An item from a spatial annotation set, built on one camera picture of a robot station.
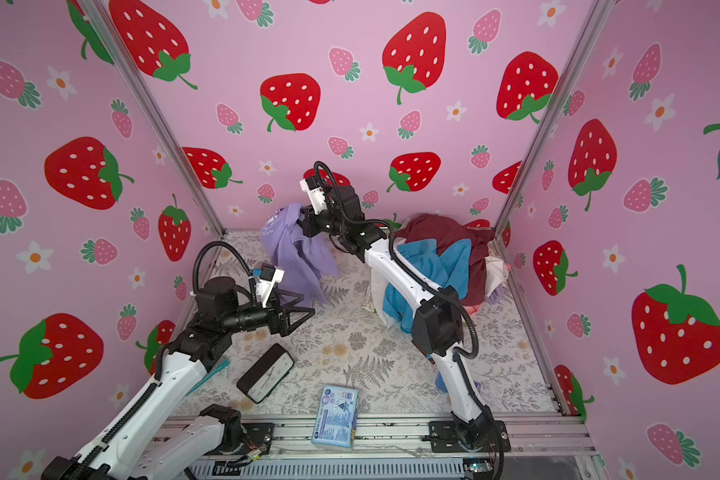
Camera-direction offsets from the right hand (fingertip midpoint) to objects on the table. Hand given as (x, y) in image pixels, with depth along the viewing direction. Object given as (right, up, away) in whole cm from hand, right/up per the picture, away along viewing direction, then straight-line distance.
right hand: (288, 213), depth 78 cm
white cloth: (+61, -17, +14) cm, 65 cm away
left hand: (+7, -23, -8) cm, 25 cm away
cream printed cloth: (+24, -23, +22) cm, 40 cm away
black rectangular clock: (-6, -42, -1) cm, 43 cm away
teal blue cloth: (+46, -16, +13) cm, 51 cm away
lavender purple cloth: (+3, -12, +6) cm, 14 cm away
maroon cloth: (+48, -3, +21) cm, 52 cm away
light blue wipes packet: (+13, -51, -6) cm, 53 cm away
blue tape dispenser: (+42, -48, +7) cm, 64 cm away
